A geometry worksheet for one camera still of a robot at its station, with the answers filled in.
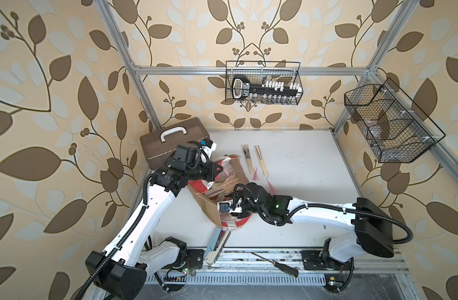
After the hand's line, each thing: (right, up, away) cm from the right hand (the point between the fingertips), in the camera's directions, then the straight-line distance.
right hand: (227, 197), depth 77 cm
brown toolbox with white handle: (-33, +22, +10) cm, 41 cm away
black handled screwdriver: (+24, -26, -6) cm, 36 cm away
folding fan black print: (+9, +20, +34) cm, 41 cm away
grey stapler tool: (-4, -19, -1) cm, 20 cm away
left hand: (-3, +14, -6) cm, 15 cm away
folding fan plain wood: (+19, +10, +26) cm, 34 cm away
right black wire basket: (+67, +28, -4) cm, 73 cm away
